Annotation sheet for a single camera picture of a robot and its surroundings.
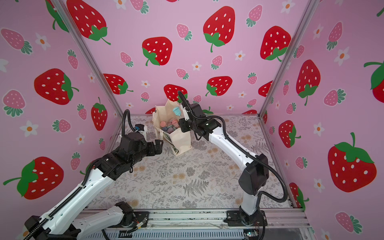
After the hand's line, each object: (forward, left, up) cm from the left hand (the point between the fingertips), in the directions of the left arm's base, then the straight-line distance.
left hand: (157, 141), depth 73 cm
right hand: (+11, -10, +2) cm, 15 cm away
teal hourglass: (+15, -9, +6) cm, 19 cm away
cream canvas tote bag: (+8, -10, -10) cm, 16 cm away
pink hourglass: (+27, -4, -15) cm, 31 cm away
